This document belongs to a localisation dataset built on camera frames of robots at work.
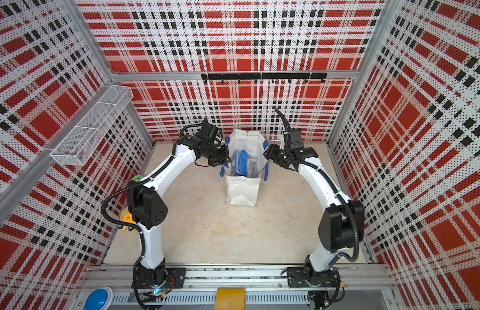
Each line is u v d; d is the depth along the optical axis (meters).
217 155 0.76
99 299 0.71
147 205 0.50
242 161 1.00
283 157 0.61
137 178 0.99
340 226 0.44
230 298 0.71
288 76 0.89
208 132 0.69
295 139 0.65
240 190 0.84
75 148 0.69
